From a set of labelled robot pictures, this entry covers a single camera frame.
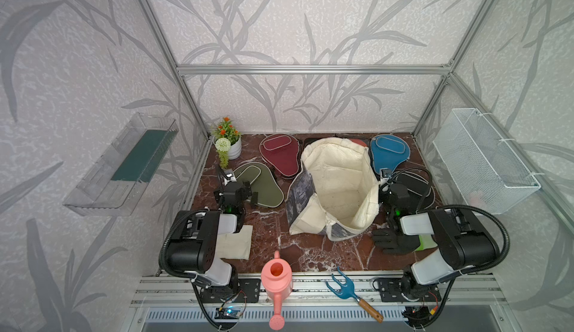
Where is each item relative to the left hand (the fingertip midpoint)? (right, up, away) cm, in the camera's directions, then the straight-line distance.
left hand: (232, 182), depth 93 cm
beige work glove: (+5, -23, -11) cm, 26 cm away
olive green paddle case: (+12, -1, +6) cm, 13 cm away
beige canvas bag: (+44, -4, +2) cm, 44 cm away
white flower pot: (-2, +14, +12) cm, 18 cm away
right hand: (+63, +1, +1) cm, 63 cm away
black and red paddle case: (+32, +19, +22) cm, 43 cm away
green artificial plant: (-6, +20, +8) cm, 23 cm away
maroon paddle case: (+19, +13, +15) cm, 28 cm away
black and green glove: (+65, -22, -10) cm, 69 cm away
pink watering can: (+22, -25, -27) cm, 43 cm away
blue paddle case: (+72, +13, +15) cm, 75 cm away
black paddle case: (+80, -5, 0) cm, 80 cm away
